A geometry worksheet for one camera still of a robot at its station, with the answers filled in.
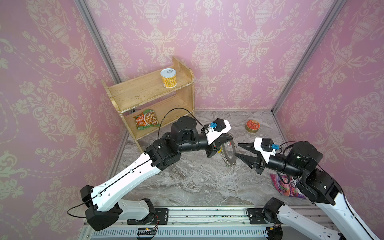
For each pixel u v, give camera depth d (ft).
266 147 1.40
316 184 1.32
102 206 1.22
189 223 2.40
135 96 2.25
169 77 2.25
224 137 1.70
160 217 2.44
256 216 2.39
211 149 1.53
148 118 2.86
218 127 1.40
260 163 1.53
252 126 3.48
